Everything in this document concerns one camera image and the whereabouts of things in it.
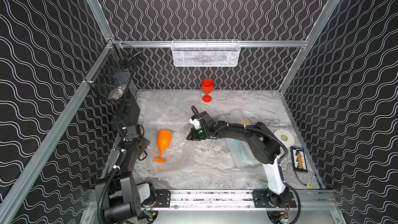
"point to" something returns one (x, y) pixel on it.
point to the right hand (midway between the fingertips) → (186, 138)
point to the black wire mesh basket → (109, 78)
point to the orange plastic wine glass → (164, 140)
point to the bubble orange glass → (174, 154)
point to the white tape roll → (285, 136)
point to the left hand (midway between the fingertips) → (141, 142)
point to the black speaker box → (128, 114)
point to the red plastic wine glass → (207, 85)
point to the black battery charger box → (298, 159)
